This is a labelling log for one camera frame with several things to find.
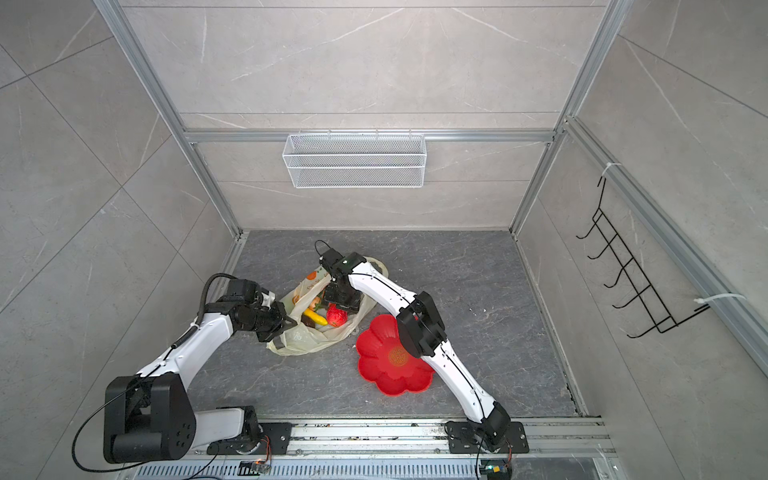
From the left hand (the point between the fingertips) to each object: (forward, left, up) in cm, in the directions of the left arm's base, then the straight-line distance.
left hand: (296, 316), depth 86 cm
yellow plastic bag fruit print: (+6, -2, +2) cm, 6 cm away
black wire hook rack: (-16, -82, +24) cm, 87 cm away
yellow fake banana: (+3, -4, -7) cm, 8 cm away
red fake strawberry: (+1, -11, -3) cm, 12 cm away
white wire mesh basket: (+48, -17, +20) cm, 55 cm away
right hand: (+6, -10, -6) cm, 13 cm away
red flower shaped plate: (-12, -26, -9) cm, 30 cm away
